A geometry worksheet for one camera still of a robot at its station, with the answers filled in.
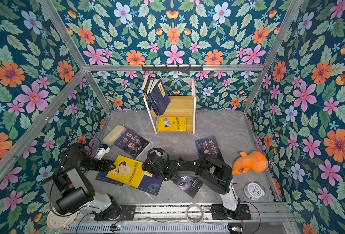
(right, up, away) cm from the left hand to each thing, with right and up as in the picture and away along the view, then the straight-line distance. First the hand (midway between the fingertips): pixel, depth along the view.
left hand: (107, 162), depth 83 cm
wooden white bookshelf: (+42, +27, +7) cm, 51 cm away
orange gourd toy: (+87, 0, -1) cm, 87 cm away
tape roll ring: (+54, -24, -7) cm, 60 cm away
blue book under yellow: (-3, -8, 0) cm, 9 cm away
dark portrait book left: (+9, +8, +15) cm, 20 cm away
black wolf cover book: (+48, -13, -1) cm, 49 cm away
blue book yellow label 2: (+34, +38, +11) cm, 52 cm away
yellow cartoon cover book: (+11, -7, +3) cm, 13 cm away
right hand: (+21, -3, 0) cm, 21 cm away
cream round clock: (-18, -25, -13) cm, 34 cm away
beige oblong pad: (-5, +14, +18) cm, 23 cm away
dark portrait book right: (+61, +6, +13) cm, 63 cm away
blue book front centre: (+26, -12, -1) cm, 28 cm away
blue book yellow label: (+29, +40, +1) cm, 50 cm away
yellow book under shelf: (+36, +22, +21) cm, 48 cm away
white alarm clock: (+83, -14, -6) cm, 84 cm away
